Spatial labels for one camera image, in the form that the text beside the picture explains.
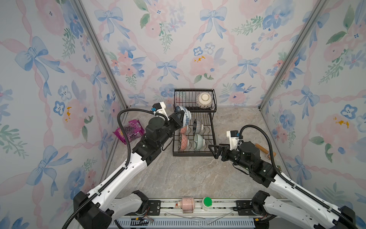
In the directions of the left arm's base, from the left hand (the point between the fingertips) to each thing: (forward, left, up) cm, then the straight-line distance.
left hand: (185, 111), depth 65 cm
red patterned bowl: (+11, +1, -30) cm, 32 cm away
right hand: (-8, -15, -17) cm, 24 cm away
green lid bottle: (-32, -11, -30) cm, 45 cm away
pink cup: (-32, -1, -30) cm, 44 cm away
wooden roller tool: (+1, -53, -38) cm, 65 cm away
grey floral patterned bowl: (+1, +1, -28) cm, 28 cm away
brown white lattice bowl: (+22, -12, -13) cm, 29 cm away
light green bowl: (+2, -8, -29) cm, 31 cm away
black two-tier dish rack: (+46, -1, -32) cm, 56 cm away
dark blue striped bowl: (+13, -8, -29) cm, 32 cm away
